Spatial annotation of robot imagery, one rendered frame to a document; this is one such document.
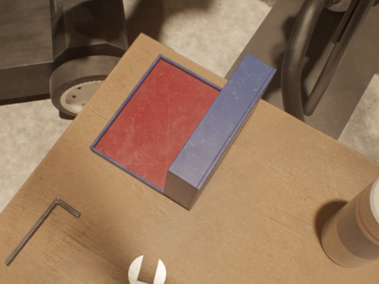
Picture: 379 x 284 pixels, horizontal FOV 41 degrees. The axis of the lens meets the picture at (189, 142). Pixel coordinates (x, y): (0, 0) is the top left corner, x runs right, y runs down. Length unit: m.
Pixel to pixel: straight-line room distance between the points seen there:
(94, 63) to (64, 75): 0.07
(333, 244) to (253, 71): 0.21
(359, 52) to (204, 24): 0.39
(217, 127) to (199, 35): 0.77
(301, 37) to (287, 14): 0.55
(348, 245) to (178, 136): 0.24
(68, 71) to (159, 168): 0.46
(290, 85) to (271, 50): 0.48
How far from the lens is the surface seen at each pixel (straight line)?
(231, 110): 0.53
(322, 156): 0.65
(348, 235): 0.53
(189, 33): 1.28
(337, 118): 1.20
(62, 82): 1.03
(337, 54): 0.96
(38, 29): 1.12
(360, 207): 0.48
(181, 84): 0.67
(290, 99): 0.80
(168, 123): 0.64
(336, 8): 1.05
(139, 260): 0.60
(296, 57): 0.78
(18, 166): 1.19
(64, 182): 0.64
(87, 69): 1.01
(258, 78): 0.55
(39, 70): 1.10
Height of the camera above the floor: 1.06
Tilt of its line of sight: 69 degrees down
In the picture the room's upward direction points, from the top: straight up
